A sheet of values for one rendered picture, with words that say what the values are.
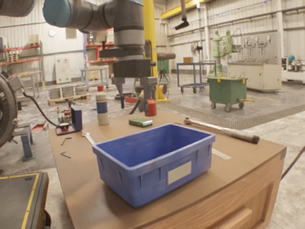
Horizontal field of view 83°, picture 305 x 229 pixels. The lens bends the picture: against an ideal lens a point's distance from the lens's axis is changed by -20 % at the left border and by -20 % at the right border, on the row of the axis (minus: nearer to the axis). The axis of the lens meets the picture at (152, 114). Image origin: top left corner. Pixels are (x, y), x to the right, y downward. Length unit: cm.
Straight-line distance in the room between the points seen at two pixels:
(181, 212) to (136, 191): 13
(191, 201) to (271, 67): 583
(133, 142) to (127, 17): 37
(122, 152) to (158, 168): 18
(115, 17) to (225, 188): 57
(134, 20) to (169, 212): 50
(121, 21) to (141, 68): 15
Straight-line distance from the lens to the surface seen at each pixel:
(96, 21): 65
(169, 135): 74
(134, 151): 67
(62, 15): 55
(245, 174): 67
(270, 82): 621
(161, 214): 49
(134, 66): 57
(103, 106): 122
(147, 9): 483
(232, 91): 347
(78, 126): 117
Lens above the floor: 79
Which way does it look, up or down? 13 degrees down
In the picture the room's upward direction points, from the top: 3 degrees counter-clockwise
